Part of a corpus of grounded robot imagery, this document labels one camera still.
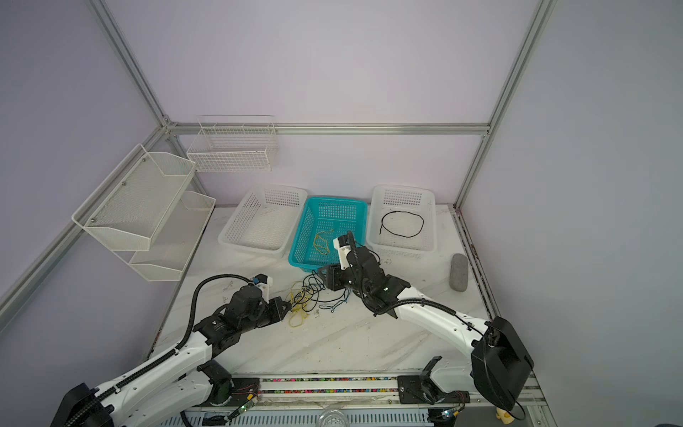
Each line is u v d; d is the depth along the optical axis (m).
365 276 0.59
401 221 1.15
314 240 1.07
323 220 1.15
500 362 0.41
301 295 0.88
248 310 0.63
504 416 0.68
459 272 0.96
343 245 0.69
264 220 1.15
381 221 1.14
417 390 0.73
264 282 0.76
